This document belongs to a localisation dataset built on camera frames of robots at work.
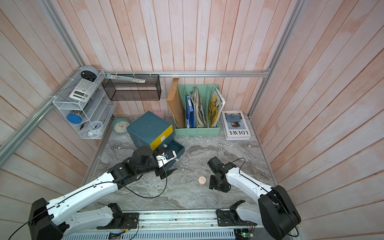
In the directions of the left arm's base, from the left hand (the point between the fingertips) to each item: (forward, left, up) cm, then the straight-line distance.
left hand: (170, 160), depth 74 cm
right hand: (-6, -25, -19) cm, 32 cm away
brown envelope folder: (+31, -1, +12) cm, 33 cm away
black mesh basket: (+54, +40, +4) cm, 67 cm away
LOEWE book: (+37, -45, -16) cm, 60 cm away
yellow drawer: (+13, +6, +1) cm, 15 cm away
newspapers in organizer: (+35, -17, -6) cm, 39 cm away
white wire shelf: (+25, +44, +8) cm, 51 cm away
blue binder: (+33, -10, +2) cm, 34 cm away
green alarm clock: (+32, +40, -11) cm, 52 cm away
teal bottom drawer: (+20, +1, -17) cm, 26 cm away
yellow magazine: (+42, -29, +1) cm, 51 cm away
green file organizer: (+55, -21, +3) cm, 59 cm away
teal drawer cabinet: (+18, +13, +2) cm, 22 cm away
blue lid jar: (+18, +51, +12) cm, 55 cm away
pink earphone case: (-3, -17, -18) cm, 25 cm away
